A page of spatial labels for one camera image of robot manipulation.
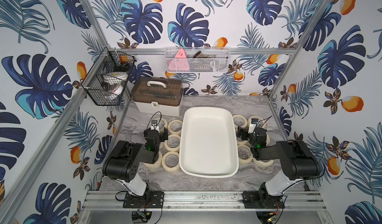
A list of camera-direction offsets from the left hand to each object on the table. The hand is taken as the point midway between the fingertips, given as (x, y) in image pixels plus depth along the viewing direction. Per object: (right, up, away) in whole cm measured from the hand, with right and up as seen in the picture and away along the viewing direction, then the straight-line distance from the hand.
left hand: (156, 126), depth 94 cm
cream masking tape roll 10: (+70, -8, -1) cm, 70 cm away
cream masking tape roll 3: (+10, -10, +1) cm, 15 cm away
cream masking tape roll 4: (+4, -11, -3) cm, 12 cm away
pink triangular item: (+15, +39, -4) cm, 42 cm away
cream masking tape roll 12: (+63, -20, -11) cm, 67 cm away
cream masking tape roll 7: (+57, +3, +12) cm, 58 cm away
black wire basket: (-32, +42, +1) cm, 52 cm away
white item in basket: (-25, +27, -4) cm, 37 cm away
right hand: (+58, 0, +2) cm, 58 cm away
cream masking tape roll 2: (+11, -1, +9) cm, 14 cm away
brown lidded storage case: (0, +20, +5) cm, 21 cm away
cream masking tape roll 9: (+54, -9, -3) cm, 55 cm away
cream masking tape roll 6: (+3, -20, -10) cm, 23 cm away
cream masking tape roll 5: (+10, -20, -6) cm, 23 cm away
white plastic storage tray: (+33, -11, +1) cm, 35 cm away
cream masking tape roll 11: (+54, -17, -4) cm, 57 cm away
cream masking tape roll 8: (+61, +3, -12) cm, 62 cm away
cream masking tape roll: (+1, +1, +10) cm, 10 cm away
